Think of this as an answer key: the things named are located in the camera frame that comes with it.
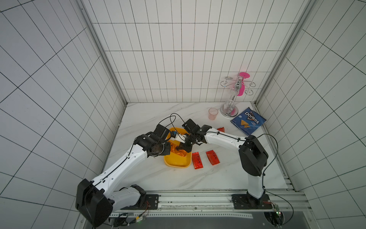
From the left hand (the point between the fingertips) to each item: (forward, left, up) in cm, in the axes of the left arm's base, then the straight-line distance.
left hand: (164, 153), depth 78 cm
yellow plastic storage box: (-1, -6, -8) cm, 11 cm away
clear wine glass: (+35, -46, -3) cm, 58 cm away
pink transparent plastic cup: (+36, -33, -8) cm, 50 cm away
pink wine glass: (+53, -54, +15) cm, 77 cm away
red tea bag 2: (+1, -19, -12) cm, 23 cm away
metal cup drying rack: (+44, -46, +16) cm, 66 cm away
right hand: (+6, -6, -5) cm, 10 cm away
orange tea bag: (+4, -5, -3) cm, 7 cm away
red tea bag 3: (+23, -39, -10) cm, 46 cm away
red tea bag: (+2, -29, -11) cm, 31 cm away
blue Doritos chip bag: (+31, -60, -11) cm, 69 cm away
